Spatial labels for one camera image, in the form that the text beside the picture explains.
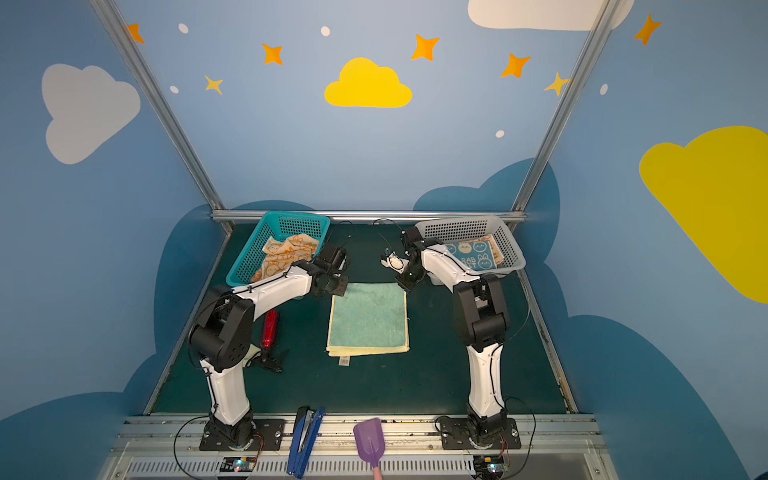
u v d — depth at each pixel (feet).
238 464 2.33
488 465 2.34
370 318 3.14
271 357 2.77
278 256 3.53
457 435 2.45
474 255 3.53
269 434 2.45
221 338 1.64
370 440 2.40
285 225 3.78
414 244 2.47
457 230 3.77
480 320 1.80
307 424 2.46
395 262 2.95
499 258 3.53
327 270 2.45
